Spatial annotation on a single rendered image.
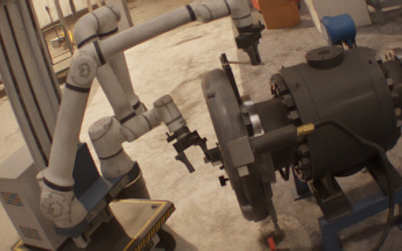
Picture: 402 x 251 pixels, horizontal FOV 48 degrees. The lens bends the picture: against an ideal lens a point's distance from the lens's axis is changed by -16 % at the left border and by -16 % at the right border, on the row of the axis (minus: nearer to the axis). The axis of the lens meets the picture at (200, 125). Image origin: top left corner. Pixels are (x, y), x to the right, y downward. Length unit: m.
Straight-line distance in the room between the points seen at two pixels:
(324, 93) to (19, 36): 1.53
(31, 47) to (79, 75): 0.66
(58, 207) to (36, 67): 0.80
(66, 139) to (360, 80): 1.34
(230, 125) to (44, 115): 0.98
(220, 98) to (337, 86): 0.55
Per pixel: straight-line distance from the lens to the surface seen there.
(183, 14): 2.21
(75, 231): 2.43
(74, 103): 2.05
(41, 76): 2.62
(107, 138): 2.65
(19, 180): 2.62
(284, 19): 6.85
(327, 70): 2.40
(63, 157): 2.12
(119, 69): 2.60
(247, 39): 2.17
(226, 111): 2.20
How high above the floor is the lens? 1.69
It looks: 22 degrees down
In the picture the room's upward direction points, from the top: 19 degrees counter-clockwise
